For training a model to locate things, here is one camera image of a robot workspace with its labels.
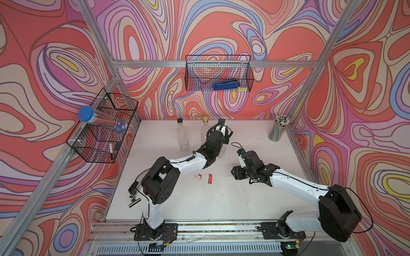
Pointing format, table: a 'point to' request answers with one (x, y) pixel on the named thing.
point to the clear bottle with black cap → (182, 135)
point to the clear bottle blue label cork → (222, 151)
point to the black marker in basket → (111, 151)
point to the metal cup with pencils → (277, 127)
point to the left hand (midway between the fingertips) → (226, 126)
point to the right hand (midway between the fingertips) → (237, 174)
